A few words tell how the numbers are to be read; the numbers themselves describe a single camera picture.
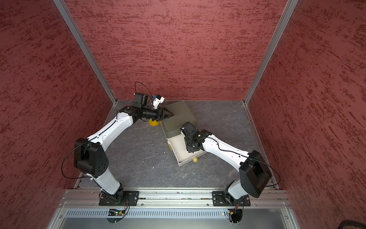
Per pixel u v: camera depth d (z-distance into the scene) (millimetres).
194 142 588
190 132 642
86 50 884
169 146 907
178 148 853
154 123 1035
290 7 713
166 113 738
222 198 737
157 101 775
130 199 731
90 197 767
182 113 875
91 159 449
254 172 424
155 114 731
